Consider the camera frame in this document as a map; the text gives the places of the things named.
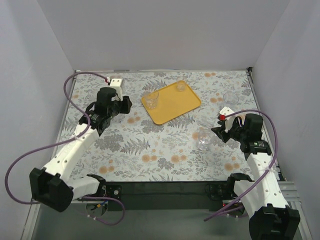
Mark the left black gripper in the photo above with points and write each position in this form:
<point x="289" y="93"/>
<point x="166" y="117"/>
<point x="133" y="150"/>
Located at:
<point x="124" y="105"/>

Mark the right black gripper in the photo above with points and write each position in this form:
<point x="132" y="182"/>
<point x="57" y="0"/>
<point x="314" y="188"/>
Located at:
<point x="223" y="133"/>

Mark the small clear glass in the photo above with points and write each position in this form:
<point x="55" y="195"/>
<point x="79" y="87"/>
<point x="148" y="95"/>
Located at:
<point x="181" y="83"/>

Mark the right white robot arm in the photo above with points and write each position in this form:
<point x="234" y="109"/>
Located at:
<point x="270" y="216"/>

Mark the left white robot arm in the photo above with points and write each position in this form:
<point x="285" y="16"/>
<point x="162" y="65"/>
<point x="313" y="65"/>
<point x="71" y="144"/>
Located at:
<point x="52" y="185"/>

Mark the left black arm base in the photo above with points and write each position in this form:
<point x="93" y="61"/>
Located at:
<point x="96" y="204"/>

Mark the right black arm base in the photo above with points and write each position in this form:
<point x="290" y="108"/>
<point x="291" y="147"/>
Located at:
<point x="221" y="195"/>

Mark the yellow plastic tray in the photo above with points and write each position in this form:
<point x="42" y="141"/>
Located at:
<point x="171" y="103"/>

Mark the floral patterned table mat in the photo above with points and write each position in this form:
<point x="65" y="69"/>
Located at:
<point x="137" y="149"/>

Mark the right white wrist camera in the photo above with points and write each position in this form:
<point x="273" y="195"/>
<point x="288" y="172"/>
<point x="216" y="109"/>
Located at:
<point x="227" y="116"/>

